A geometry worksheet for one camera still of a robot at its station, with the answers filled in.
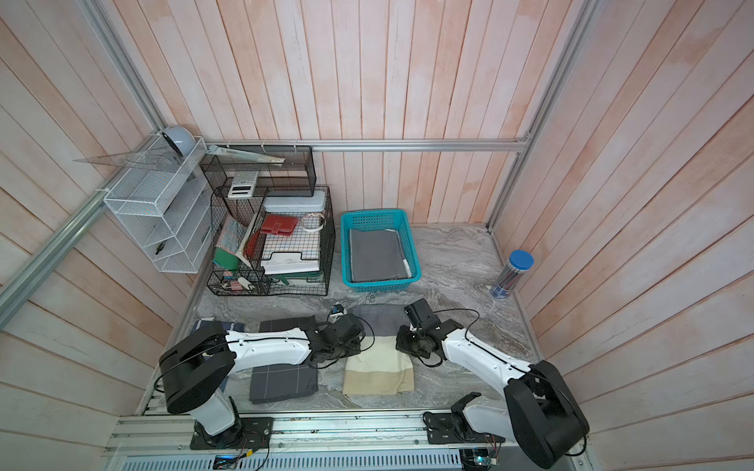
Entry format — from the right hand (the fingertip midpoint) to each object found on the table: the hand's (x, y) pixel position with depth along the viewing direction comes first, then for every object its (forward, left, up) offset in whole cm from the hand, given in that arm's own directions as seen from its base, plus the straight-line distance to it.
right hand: (398, 341), depth 87 cm
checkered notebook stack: (+19, +31, +19) cm, 41 cm away
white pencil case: (+38, +34, +22) cm, 55 cm away
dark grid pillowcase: (-12, +33, 0) cm, 35 cm away
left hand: (-2, +13, -1) cm, 13 cm away
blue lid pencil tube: (+18, -35, +16) cm, 43 cm away
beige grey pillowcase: (-8, +6, -1) cm, 10 cm away
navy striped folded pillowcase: (+5, +52, -2) cm, 52 cm away
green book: (+26, +60, +6) cm, 66 cm away
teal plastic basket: (+49, 0, +5) cm, 49 cm away
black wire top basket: (+54, +38, +20) cm, 69 cm away
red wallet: (+29, +38, +21) cm, 52 cm away
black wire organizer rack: (+42, +61, +6) cm, 75 cm away
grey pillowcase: (+31, +7, +3) cm, 32 cm away
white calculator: (+43, +52, +26) cm, 72 cm away
